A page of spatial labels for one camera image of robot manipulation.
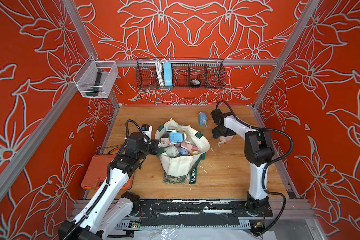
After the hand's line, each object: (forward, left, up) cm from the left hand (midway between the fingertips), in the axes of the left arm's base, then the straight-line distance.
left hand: (159, 139), depth 77 cm
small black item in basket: (+40, -19, +9) cm, 45 cm away
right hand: (+17, -40, -16) cm, 46 cm away
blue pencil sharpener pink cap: (+27, -26, -13) cm, 40 cm away
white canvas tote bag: (-13, -13, -8) cm, 20 cm away
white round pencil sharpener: (-6, -7, 0) cm, 10 cm away
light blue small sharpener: (-3, -13, -7) cm, 15 cm away
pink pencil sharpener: (+13, -39, -15) cm, 44 cm away
